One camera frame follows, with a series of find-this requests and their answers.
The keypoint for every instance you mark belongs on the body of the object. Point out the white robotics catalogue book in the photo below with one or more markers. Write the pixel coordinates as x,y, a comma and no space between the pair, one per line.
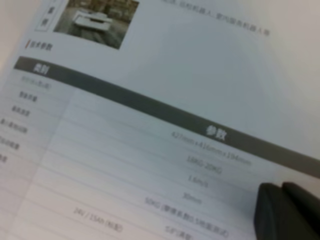
156,119

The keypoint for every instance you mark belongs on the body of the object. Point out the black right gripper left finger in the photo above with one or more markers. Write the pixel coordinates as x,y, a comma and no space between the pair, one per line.
276,217

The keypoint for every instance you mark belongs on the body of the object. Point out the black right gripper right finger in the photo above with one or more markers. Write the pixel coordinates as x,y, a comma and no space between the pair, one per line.
307,204

